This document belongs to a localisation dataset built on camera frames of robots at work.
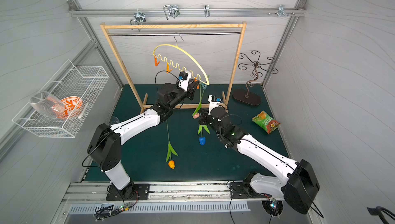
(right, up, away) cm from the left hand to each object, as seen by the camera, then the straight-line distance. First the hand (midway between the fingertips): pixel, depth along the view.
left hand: (198, 80), depth 76 cm
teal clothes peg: (+3, -3, +1) cm, 4 cm away
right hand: (+1, -14, 0) cm, 14 cm away
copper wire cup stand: (+36, -8, +35) cm, 51 cm away
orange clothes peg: (-26, +13, +13) cm, 31 cm away
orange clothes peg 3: (-1, 0, -1) cm, 2 cm away
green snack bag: (+43, -24, +20) cm, 53 cm away
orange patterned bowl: (-56, -12, -9) cm, 58 cm away
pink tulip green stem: (-2, -19, +15) cm, 24 cm away
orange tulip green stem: (-15, -44, +4) cm, 46 cm away
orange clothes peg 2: (-17, +7, +10) cm, 21 cm away
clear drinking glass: (-52, -23, +17) cm, 60 cm away
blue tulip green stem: (+2, -29, -3) cm, 30 cm away
